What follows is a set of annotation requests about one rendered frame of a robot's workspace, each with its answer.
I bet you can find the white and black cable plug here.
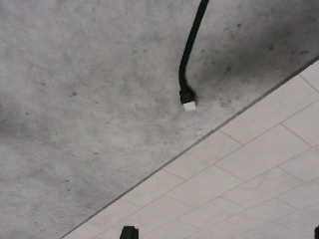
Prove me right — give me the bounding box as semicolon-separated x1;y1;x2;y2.
179;88;196;112

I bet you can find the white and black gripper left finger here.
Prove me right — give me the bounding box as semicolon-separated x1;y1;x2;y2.
120;226;139;239

